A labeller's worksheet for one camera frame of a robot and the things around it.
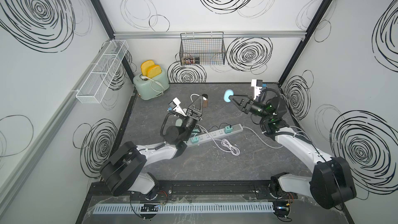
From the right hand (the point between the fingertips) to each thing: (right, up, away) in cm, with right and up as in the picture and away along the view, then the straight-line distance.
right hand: (232, 97), depth 68 cm
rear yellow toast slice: (-51, +21, +34) cm, 65 cm away
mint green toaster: (-48, +6, +35) cm, 60 cm away
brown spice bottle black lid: (-12, -2, -2) cm, 12 cm away
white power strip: (+8, -18, +26) cm, 33 cm away
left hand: (-13, 0, -3) cm, 13 cm away
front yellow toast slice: (-45, +17, +32) cm, 58 cm away
